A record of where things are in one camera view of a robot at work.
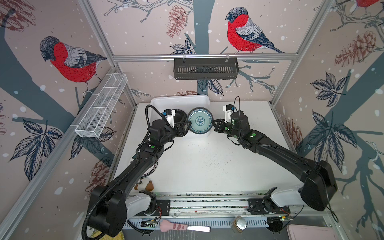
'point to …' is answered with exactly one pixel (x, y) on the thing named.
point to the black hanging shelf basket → (188, 68)
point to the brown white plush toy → (144, 184)
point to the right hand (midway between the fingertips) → (209, 122)
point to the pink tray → (296, 232)
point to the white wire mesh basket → (101, 105)
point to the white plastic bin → (184, 102)
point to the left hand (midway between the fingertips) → (188, 123)
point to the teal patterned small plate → (202, 120)
